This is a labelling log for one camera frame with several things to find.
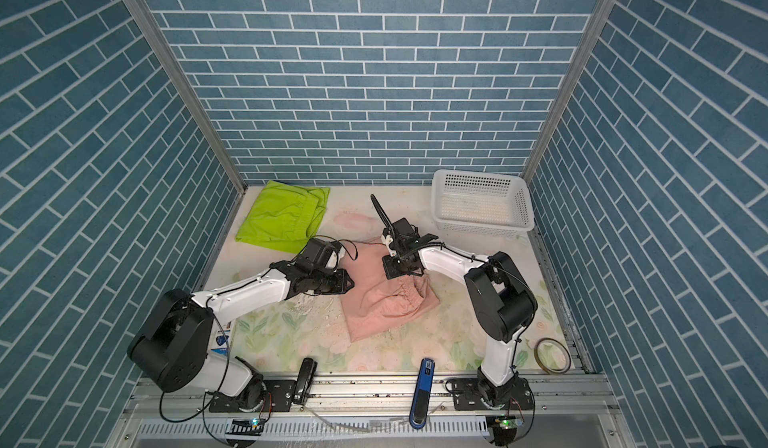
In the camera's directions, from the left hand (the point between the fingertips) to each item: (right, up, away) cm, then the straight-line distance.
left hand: (353, 284), depth 88 cm
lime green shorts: (-28, +20, +19) cm, 39 cm away
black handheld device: (-10, -20, -14) cm, 27 cm away
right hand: (+10, +5, +5) cm, 12 cm away
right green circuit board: (+40, -29, -17) cm, 53 cm away
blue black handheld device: (+19, -24, -16) cm, 35 cm away
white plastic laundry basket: (+46, +25, +28) cm, 59 cm away
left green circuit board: (-23, -31, -15) cm, 42 cm away
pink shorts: (+7, -5, -1) cm, 8 cm away
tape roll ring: (+53, -21, -9) cm, 57 cm away
